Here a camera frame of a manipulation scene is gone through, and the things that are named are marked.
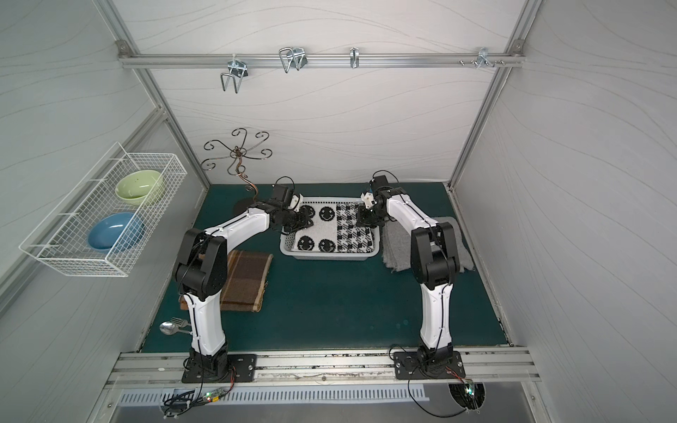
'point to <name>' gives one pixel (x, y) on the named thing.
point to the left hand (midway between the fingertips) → (314, 222)
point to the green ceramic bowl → (139, 187)
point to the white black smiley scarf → (322, 235)
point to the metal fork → (180, 322)
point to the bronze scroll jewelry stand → (236, 165)
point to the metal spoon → (169, 329)
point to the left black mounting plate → (241, 368)
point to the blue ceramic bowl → (115, 233)
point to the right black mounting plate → (405, 366)
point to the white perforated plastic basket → (354, 242)
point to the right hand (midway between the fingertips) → (360, 221)
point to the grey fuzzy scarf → (398, 246)
